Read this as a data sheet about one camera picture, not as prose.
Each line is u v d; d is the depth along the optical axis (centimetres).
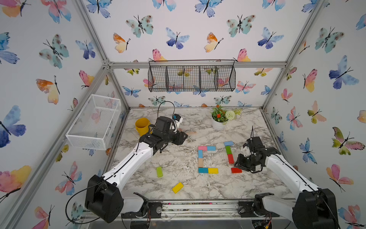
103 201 40
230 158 93
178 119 70
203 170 87
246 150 79
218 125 101
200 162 91
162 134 61
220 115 96
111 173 43
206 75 96
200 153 94
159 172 87
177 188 81
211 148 96
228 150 96
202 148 96
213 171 88
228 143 99
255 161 63
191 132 105
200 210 76
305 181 45
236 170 85
